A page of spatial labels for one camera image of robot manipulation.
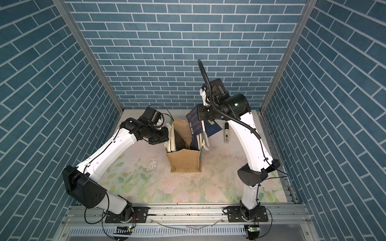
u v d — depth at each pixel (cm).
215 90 46
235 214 74
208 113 55
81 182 39
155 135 65
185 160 83
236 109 42
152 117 62
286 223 73
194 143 89
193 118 75
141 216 74
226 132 105
